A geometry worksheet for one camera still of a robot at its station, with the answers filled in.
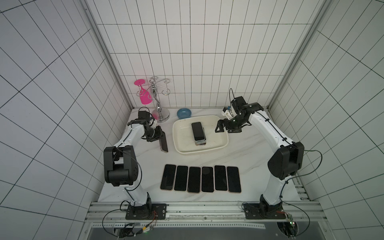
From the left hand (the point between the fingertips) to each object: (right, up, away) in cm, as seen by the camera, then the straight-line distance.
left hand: (162, 137), depth 90 cm
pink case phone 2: (+28, -23, -7) cm, 37 cm away
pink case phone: (+20, -23, -9) cm, 31 cm away
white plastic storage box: (+12, -3, +13) cm, 18 cm away
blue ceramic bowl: (+12, +16, +23) cm, 31 cm away
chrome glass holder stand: (-6, +15, +24) cm, 29 cm away
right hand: (+33, +5, -6) cm, 34 cm away
